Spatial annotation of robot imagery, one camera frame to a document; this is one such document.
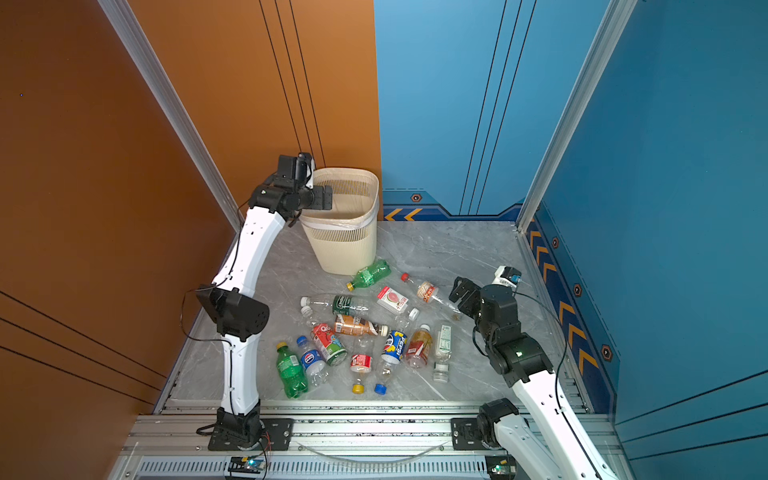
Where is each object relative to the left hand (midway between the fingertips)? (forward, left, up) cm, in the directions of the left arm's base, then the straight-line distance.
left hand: (316, 189), depth 87 cm
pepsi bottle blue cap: (-42, -2, -26) cm, 49 cm away
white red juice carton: (-21, -23, -27) cm, 41 cm away
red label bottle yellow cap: (-42, -15, -26) cm, 51 cm away
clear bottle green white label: (-42, -36, -29) cm, 62 cm away
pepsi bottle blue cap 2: (-38, -23, -26) cm, 52 cm away
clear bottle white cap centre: (-26, -26, -29) cm, 47 cm away
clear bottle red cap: (-19, -34, -25) cm, 46 cm away
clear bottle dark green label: (-24, -9, -25) cm, 36 cm away
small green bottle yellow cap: (-12, -15, -26) cm, 32 cm away
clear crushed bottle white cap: (-25, +3, -28) cm, 37 cm away
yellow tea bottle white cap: (-37, -31, -25) cm, 54 cm away
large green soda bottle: (-43, +4, -28) cm, 51 cm away
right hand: (-28, -41, -8) cm, 51 cm away
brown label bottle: (-31, -12, -26) cm, 42 cm away
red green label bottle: (-37, -6, -26) cm, 46 cm away
